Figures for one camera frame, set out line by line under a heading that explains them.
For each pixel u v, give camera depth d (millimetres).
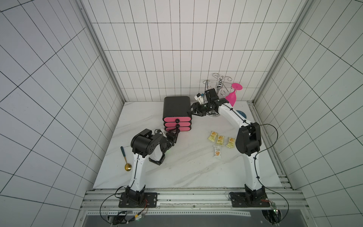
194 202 730
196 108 830
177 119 896
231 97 965
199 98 894
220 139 952
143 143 573
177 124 929
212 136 974
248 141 566
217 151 897
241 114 1069
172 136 877
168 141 867
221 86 926
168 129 963
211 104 730
